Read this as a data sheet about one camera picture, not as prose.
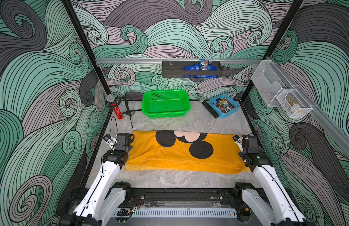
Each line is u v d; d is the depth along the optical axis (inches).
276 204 16.7
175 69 37.6
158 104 46.2
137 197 28.6
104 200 21.2
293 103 25.9
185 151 35.5
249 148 23.6
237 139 28.9
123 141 23.7
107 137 26.7
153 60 37.4
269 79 30.6
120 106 37.2
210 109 43.6
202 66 35.4
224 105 46.0
